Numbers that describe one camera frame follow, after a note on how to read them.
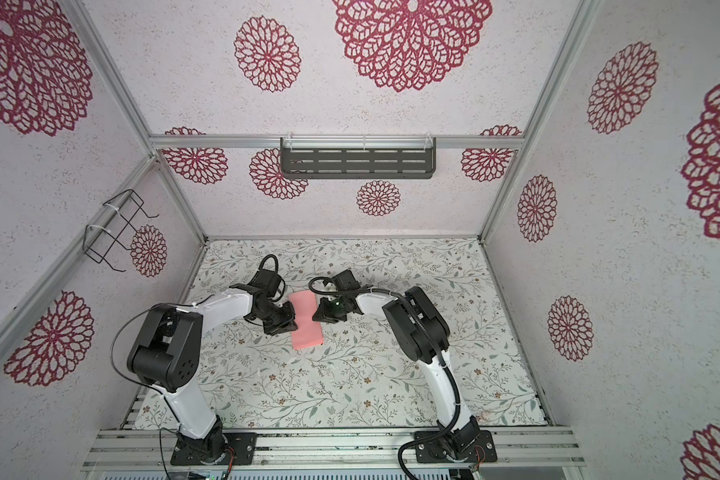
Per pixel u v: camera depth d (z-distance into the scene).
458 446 0.64
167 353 0.49
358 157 0.95
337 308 0.88
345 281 0.85
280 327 0.85
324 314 0.87
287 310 0.86
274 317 0.81
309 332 0.95
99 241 0.73
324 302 0.90
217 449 0.66
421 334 0.56
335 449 0.76
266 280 0.80
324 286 0.95
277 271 0.92
